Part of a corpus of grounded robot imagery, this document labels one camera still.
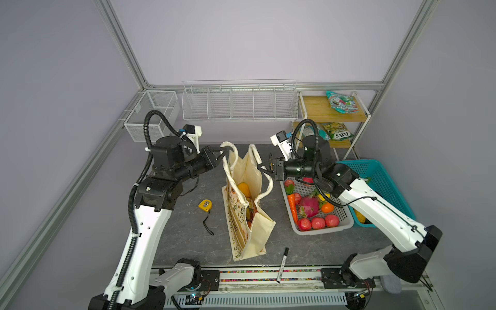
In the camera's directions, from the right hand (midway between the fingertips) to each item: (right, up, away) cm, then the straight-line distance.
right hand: (257, 169), depth 62 cm
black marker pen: (+12, -36, +17) cm, 42 cm away
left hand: (-10, +5, -2) cm, 11 cm away
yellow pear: (-6, -10, +27) cm, 29 cm away
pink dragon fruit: (+24, -17, +22) cm, 37 cm away
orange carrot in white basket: (+16, -15, +26) cm, 34 cm away
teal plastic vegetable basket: (+62, -3, +39) cm, 73 cm away
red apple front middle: (+26, -24, +20) cm, 41 cm away
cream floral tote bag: (-5, -7, +29) cm, 30 cm away
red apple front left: (+21, -25, +20) cm, 38 cm away
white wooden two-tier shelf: (+29, +27, +28) cm, 49 cm away
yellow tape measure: (-25, -19, +31) cm, 44 cm away
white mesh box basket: (-50, +35, +40) cm, 73 cm away
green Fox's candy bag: (+41, +19, +39) cm, 60 cm away
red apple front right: (+32, -23, +21) cm, 45 cm away
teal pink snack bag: (+39, +29, +24) cm, 54 cm away
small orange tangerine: (+32, -19, +24) cm, 45 cm away
